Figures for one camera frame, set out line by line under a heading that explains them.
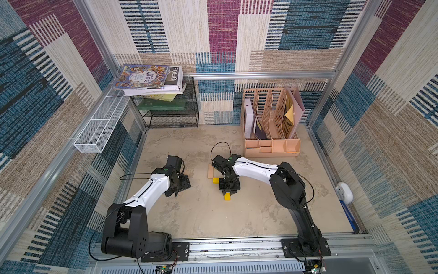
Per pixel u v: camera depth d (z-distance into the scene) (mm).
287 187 534
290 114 912
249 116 992
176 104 1003
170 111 1157
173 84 798
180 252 730
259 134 1090
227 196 874
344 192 865
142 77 814
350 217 831
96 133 716
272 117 1196
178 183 724
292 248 739
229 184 789
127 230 417
